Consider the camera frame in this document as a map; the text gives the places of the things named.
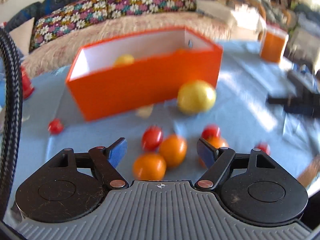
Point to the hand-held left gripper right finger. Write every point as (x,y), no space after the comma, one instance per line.
(205,152)

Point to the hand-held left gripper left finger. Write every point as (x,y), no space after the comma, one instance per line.
(117,152)

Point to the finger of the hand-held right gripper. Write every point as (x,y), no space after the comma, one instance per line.
(302,106)

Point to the small orange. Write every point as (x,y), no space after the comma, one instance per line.
(173,150)
(220,142)
(149,167)

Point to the yellow lemon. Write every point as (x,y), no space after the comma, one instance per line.
(123,60)
(196,100)

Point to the cherry tomato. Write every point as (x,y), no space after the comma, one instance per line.
(211,131)
(151,137)
(55,126)
(263,148)

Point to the orange cardboard box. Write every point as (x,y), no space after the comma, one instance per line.
(137,87)

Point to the blue star print tablecloth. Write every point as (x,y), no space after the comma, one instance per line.
(75,135)

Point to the orange canister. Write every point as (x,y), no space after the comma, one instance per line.
(273,45)

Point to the red soda can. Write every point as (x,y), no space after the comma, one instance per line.
(26,85)

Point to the sofa with quilted cover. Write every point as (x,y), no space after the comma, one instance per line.
(125,27)

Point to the white covered side table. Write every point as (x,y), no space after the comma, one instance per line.
(217,10)

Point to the white pillow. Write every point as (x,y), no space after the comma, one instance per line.
(22,37)

